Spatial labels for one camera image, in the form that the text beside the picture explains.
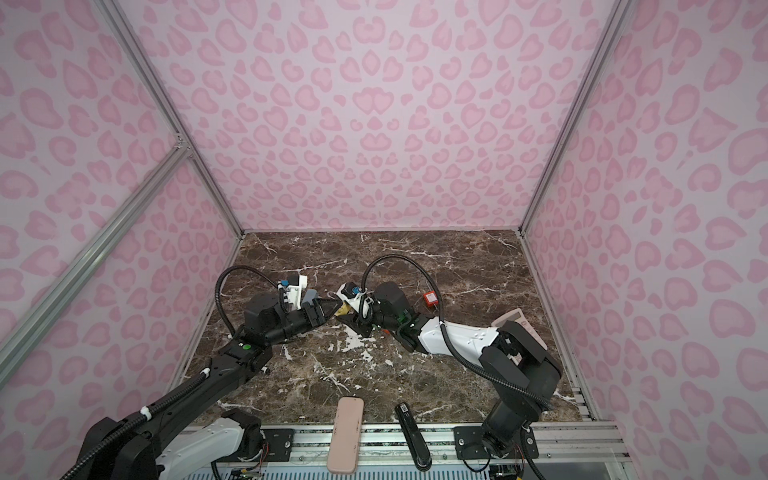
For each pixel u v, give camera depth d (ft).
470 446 2.38
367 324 2.35
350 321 2.36
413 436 2.36
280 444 2.40
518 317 3.04
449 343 1.69
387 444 2.46
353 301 2.28
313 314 2.27
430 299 3.21
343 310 2.58
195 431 1.86
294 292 2.41
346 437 2.41
